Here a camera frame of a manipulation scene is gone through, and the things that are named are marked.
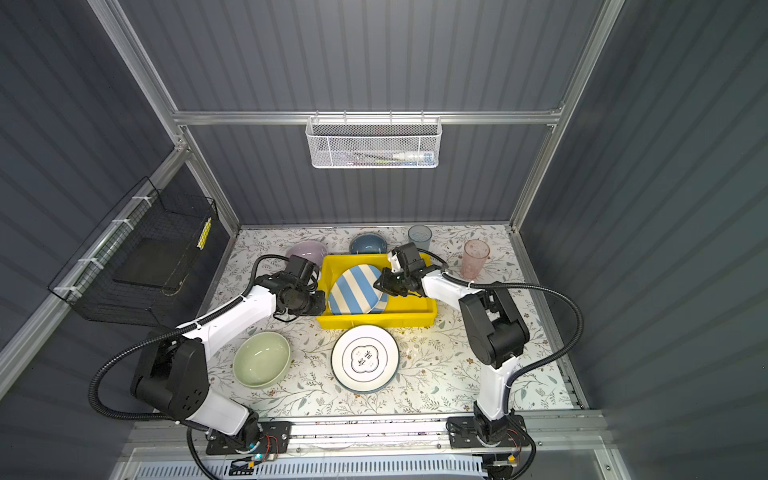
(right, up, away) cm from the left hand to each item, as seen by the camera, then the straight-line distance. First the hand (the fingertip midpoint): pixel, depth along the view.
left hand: (322, 306), depth 89 cm
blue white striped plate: (+8, +3, +7) cm, 11 cm away
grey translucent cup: (+31, +22, +16) cm, 42 cm away
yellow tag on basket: (-32, +21, -6) cm, 39 cm away
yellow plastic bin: (+23, -3, +4) cm, 23 cm away
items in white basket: (+19, +46, +5) cm, 50 cm away
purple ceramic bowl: (-9, +17, +19) cm, 27 cm away
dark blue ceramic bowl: (+12, +19, +22) cm, 31 cm away
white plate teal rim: (+13, -14, -4) cm, 20 cm away
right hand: (+16, +6, +5) cm, 18 cm away
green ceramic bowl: (-17, -15, -4) cm, 23 cm away
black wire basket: (-45, +12, -15) cm, 48 cm away
